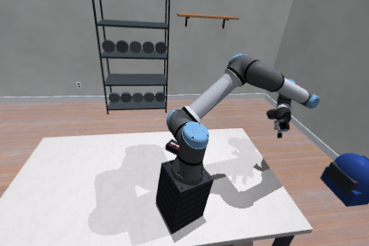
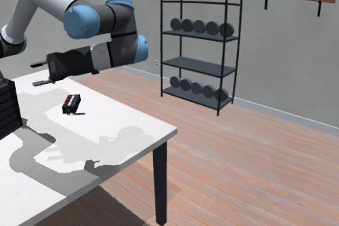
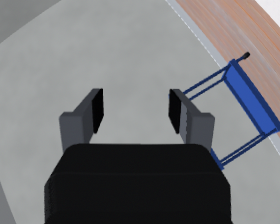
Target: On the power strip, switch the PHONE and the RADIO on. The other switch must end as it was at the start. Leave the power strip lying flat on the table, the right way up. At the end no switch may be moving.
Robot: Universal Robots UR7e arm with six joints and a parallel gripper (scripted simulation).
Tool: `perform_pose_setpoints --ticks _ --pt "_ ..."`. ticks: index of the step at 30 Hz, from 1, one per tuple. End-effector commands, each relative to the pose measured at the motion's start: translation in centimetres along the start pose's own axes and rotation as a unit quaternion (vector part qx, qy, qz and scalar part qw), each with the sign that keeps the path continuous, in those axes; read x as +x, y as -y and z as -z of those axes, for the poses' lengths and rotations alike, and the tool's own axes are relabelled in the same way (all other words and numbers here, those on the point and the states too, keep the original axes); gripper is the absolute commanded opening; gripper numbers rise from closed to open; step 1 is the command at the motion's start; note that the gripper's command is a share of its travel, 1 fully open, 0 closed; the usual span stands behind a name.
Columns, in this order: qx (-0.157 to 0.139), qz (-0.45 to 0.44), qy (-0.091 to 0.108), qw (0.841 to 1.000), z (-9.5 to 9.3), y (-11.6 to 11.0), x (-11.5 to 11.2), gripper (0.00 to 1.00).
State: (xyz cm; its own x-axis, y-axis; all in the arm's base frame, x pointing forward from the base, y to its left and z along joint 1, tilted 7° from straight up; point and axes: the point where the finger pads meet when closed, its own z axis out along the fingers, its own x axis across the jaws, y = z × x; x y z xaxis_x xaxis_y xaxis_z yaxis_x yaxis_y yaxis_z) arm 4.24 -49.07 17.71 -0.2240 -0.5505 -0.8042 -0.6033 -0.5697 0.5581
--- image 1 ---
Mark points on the black power strip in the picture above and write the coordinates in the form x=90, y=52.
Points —
x=173, y=146

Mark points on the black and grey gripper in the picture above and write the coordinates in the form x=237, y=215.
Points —
x=283, y=116

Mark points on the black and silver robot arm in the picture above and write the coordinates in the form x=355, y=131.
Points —
x=192, y=137

